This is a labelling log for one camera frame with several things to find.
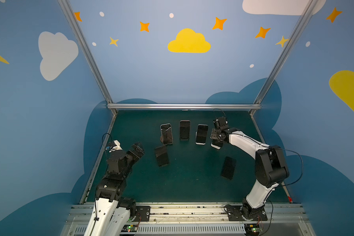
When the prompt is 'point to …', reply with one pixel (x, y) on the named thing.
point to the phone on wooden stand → (166, 135)
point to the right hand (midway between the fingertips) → (220, 132)
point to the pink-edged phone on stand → (184, 130)
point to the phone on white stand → (201, 134)
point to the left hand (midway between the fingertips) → (140, 146)
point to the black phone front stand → (228, 168)
